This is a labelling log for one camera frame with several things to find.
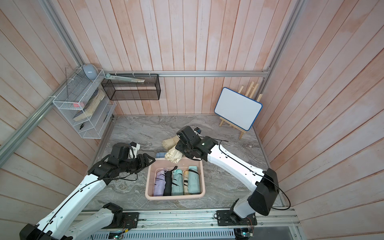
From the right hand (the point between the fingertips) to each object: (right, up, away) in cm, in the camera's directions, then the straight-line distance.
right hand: (177, 146), depth 77 cm
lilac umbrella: (-9, -20, +3) cm, 23 cm away
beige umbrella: (+4, -18, +9) cm, 20 cm away
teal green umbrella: (0, -21, +6) cm, 22 cm away
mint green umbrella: (+9, -19, +3) cm, 21 cm away
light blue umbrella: (-12, -7, +16) cm, 21 cm away
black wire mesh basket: (-43, +37, +27) cm, 63 cm away
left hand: (-13, -9, -1) cm, 16 cm away
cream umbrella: (-6, 0, +21) cm, 22 cm away
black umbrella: (-6, -25, +4) cm, 26 cm away
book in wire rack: (-47, +22, +3) cm, 52 cm away
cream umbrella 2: (-1, -3, -6) cm, 7 cm away
